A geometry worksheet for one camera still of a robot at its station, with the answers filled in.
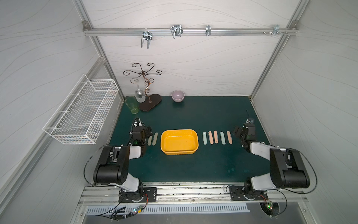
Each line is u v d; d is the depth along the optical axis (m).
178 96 1.18
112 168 0.45
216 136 0.96
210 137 0.96
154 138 0.95
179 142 0.93
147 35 0.78
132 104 1.02
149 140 0.93
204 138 0.96
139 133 0.72
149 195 0.73
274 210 0.71
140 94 0.93
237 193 0.73
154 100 1.18
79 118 0.68
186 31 0.80
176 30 0.77
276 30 0.76
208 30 0.79
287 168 0.45
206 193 0.75
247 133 0.72
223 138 0.95
